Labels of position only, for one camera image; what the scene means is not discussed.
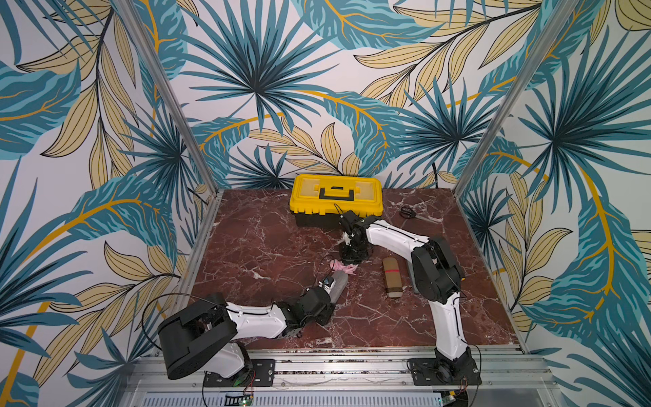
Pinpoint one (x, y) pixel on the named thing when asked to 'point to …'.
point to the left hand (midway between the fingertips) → (325, 304)
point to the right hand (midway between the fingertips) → (344, 263)
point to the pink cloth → (335, 264)
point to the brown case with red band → (392, 279)
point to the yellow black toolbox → (319, 200)
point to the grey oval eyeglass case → (342, 281)
